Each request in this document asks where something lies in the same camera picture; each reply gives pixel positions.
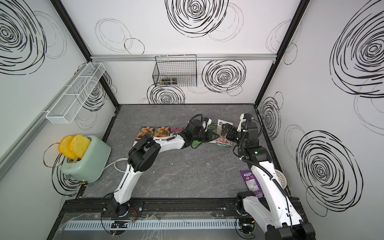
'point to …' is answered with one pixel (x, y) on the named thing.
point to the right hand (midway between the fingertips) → (232, 127)
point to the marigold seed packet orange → (162, 131)
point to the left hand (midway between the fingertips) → (220, 137)
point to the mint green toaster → (92, 166)
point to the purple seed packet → (252, 183)
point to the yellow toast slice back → (64, 147)
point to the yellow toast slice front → (78, 144)
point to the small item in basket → (168, 81)
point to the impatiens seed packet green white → (178, 130)
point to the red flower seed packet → (223, 141)
